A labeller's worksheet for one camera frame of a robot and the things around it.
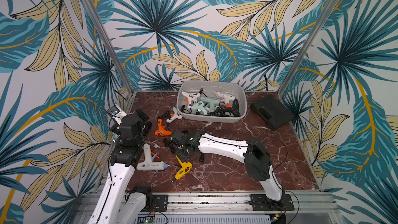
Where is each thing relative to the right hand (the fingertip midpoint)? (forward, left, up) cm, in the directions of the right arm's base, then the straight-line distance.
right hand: (182, 154), depth 83 cm
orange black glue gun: (+18, +14, -4) cm, 23 cm away
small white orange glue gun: (+39, -3, +1) cm, 39 cm away
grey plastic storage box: (+51, -10, -1) cm, 52 cm away
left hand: (+9, +22, +24) cm, 33 cm away
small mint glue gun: (+33, -11, +1) cm, 35 cm away
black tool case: (+29, -60, -2) cm, 66 cm away
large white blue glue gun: (-4, +17, -2) cm, 18 cm away
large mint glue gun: (+37, -19, 0) cm, 42 cm away
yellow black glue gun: (-6, -1, -4) cm, 7 cm away
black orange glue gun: (+32, -35, -3) cm, 47 cm away
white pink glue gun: (+43, -30, -2) cm, 53 cm away
